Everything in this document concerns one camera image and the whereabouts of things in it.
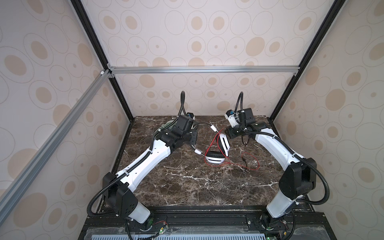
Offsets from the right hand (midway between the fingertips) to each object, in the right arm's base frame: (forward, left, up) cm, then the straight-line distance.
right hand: (228, 129), depth 87 cm
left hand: (-8, +18, +7) cm, 21 cm away
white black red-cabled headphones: (-22, +8, +6) cm, 24 cm away
